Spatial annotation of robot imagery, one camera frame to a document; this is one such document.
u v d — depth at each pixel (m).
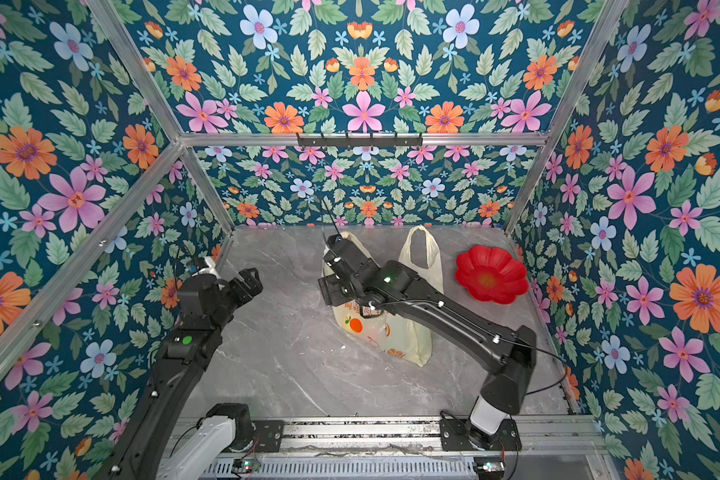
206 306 0.52
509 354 0.42
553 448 0.74
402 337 0.81
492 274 1.07
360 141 0.92
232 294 0.66
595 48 0.73
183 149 0.93
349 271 0.51
